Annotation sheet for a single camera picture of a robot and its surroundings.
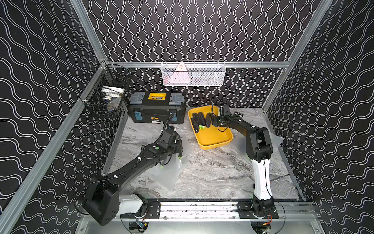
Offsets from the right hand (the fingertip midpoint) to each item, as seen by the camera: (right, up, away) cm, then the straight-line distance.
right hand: (215, 120), depth 108 cm
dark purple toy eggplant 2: (-36, -28, -21) cm, 51 cm away
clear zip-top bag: (-33, -32, -24) cm, 52 cm away
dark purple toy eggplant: (-25, -21, -30) cm, 44 cm away
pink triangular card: (-25, +27, -19) cm, 42 cm away
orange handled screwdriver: (+34, -34, -22) cm, 53 cm away
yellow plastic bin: (-3, -12, -6) cm, 13 cm away
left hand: (-24, -13, -26) cm, 38 cm away
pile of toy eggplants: (-12, 0, 0) cm, 12 cm away
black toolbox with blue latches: (-42, +8, -10) cm, 44 cm away
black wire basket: (-70, +15, -19) cm, 75 cm away
